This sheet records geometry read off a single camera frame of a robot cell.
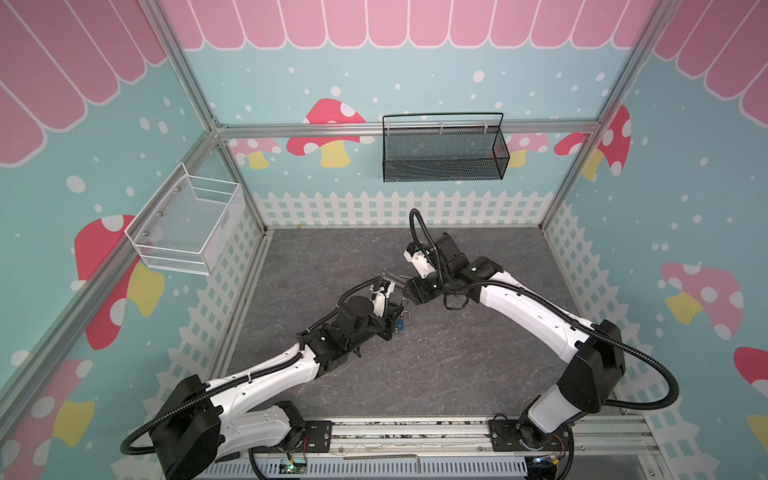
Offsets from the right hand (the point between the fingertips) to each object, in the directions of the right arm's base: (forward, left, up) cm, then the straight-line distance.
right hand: (410, 287), depth 80 cm
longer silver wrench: (-5, +4, +11) cm, 12 cm away
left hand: (-6, +4, -3) cm, 7 cm away
